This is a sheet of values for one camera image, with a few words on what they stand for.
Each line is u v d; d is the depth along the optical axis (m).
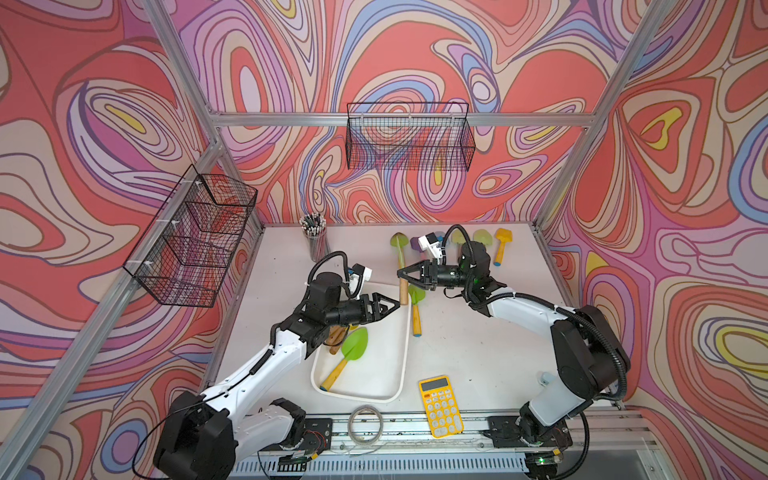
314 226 0.96
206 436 0.39
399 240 1.15
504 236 1.16
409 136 0.96
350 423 0.74
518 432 0.73
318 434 0.73
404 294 0.73
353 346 0.88
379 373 0.83
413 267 0.74
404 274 0.75
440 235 0.76
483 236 1.15
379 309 0.66
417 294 0.96
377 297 0.68
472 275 0.67
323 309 0.60
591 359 0.45
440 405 0.77
